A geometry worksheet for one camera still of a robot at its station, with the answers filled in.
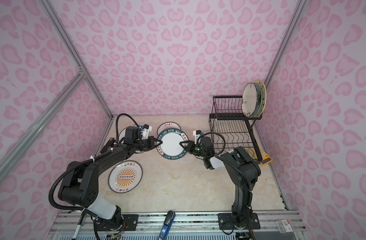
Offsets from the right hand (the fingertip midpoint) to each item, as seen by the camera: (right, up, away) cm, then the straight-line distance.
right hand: (181, 143), depth 89 cm
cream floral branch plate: (+40, +26, -2) cm, 48 cm away
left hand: (-10, +2, -2) cm, 11 cm away
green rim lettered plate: (-6, -3, -1) cm, 7 cm away
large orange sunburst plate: (-33, -19, -1) cm, 38 cm away
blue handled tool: (-5, -35, -20) cm, 40 cm away
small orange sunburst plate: (-11, +12, +25) cm, 29 cm away
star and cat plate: (+43, +24, -10) cm, 50 cm away
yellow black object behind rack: (+53, -11, +5) cm, 55 cm away
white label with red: (+51, -36, -19) cm, 65 cm away
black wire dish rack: (+35, +8, +21) cm, 41 cm away
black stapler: (-49, -1, +12) cm, 50 cm away
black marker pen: (-48, -38, -17) cm, 64 cm away
